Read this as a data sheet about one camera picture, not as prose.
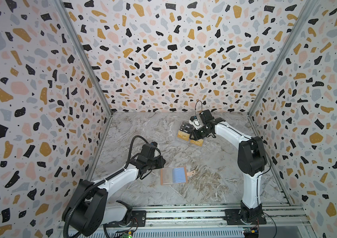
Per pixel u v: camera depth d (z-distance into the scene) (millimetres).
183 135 1024
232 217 733
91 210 402
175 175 880
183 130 1028
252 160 547
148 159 699
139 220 731
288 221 749
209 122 738
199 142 992
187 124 1011
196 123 885
